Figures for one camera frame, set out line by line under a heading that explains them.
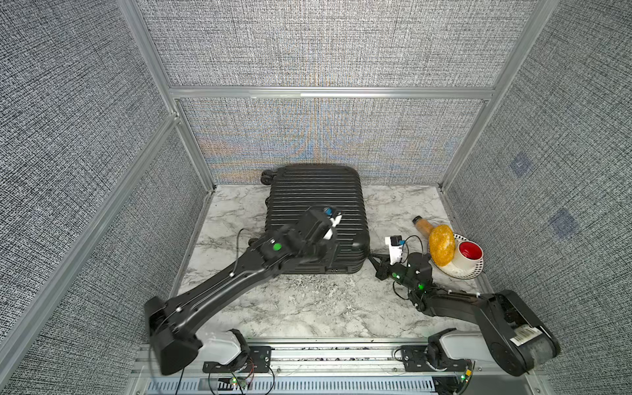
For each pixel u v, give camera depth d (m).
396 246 0.77
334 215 0.61
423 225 1.01
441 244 0.90
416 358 0.74
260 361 0.73
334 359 0.75
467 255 0.92
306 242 0.50
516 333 0.43
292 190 0.90
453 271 0.90
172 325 0.39
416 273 0.66
